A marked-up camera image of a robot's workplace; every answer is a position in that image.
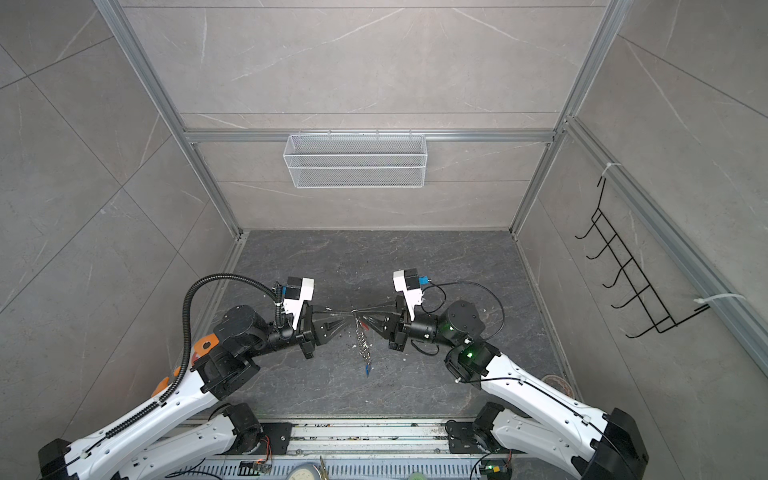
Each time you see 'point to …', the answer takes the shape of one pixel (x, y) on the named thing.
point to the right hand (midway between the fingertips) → (360, 316)
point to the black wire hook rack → (630, 273)
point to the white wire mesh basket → (355, 161)
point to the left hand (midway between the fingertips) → (351, 312)
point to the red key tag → (365, 326)
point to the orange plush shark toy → (199, 348)
